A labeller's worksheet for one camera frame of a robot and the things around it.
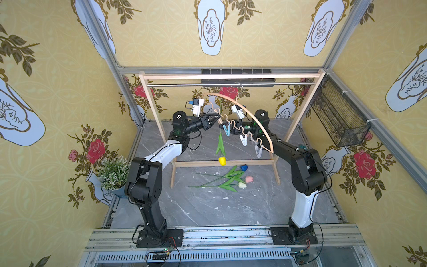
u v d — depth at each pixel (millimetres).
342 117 853
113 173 745
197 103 718
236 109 787
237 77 546
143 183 485
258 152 671
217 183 904
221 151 776
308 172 520
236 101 606
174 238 724
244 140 716
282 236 737
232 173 943
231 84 585
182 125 673
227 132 754
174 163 943
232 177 917
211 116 774
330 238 746
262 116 702
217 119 774
